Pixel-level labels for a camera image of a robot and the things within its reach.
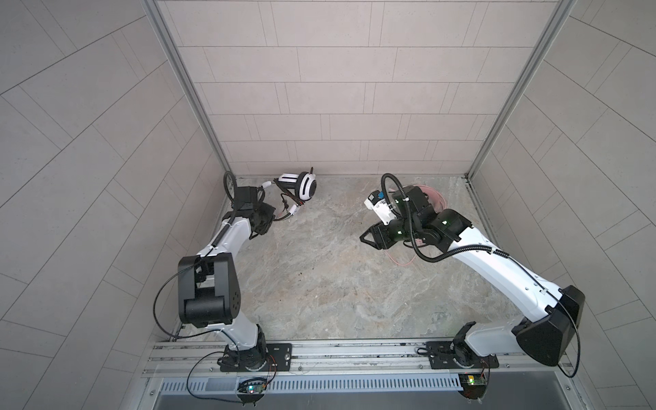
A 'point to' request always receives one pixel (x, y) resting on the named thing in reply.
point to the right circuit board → (472, 385)
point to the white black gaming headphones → (304, 183)
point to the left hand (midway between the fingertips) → (279, 206)
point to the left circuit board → (252, 388)
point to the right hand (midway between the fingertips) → (365, 235)
